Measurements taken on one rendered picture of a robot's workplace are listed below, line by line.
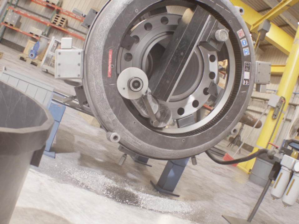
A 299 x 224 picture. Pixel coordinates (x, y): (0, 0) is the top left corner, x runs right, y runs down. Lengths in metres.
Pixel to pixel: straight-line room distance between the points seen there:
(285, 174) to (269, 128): 3.17
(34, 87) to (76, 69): 1.57
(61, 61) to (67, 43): 0.07
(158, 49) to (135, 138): 0.91
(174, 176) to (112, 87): 0.75
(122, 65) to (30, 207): 0.63
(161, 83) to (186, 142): 0.26
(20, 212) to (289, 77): 4.50
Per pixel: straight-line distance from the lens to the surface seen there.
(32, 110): 0.39
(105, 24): 0.95
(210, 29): 1.02
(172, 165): 1.50
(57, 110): 1.29
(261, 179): 3.67
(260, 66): 1.29
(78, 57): 0.96
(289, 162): 1.49
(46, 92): 2.52
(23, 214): 0.81
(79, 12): 1.07
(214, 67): 1.25
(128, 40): 1.08
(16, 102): 0.43
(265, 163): 3.64
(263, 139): 4.63
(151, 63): 1.82
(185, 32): 1.02
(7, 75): 2.48
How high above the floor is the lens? 0.43
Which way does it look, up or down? 2 degrees down
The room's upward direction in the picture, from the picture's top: 24 degrees clockwise
